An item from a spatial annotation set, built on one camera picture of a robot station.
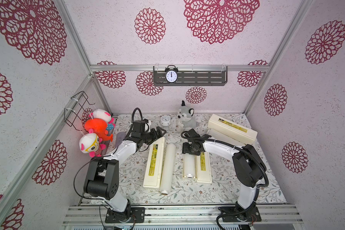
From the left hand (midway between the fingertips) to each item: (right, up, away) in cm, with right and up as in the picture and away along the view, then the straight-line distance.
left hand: (162, 134), depth 90 cm
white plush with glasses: (-40, -5, -10) cm, 41 cm away
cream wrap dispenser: (-4, -17, -6) cm, 18 cm away
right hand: (+15, -10, +4) cm, 18 cm away
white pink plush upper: (-39, +13, +5) cm, 42 cm away
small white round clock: (+1, +10, +23) cm, 25 cm away
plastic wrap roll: (+4, -20, -4) cm, 21 cm away
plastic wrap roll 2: (+16, -18, -5) cm, 25 cm away
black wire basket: (-46, +14, -13) cm, 49 cm away
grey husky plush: (+15, +10, +7) cm, 20 cm away
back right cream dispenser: (+44, +5, +13) cm, 46 cm away
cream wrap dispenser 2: (+25, -22, -3) cm, 34 cm away
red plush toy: (-38, +5, -2) cm, 39 cm away
